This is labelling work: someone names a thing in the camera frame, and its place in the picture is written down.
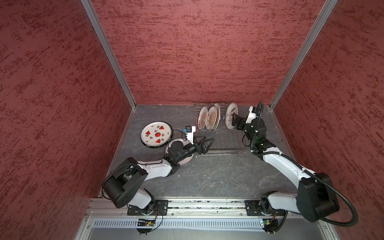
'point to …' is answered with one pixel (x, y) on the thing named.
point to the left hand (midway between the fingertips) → (210, 140)
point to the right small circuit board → (270, 225)
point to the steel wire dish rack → (227, 142)
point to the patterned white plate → (232, 108)
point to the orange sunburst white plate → (202, 118)
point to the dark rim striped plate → (156, 137)
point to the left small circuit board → (145, 223)
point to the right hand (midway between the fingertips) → (237, 117)
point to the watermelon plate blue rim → (156, 124)
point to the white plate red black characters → (187, 160)
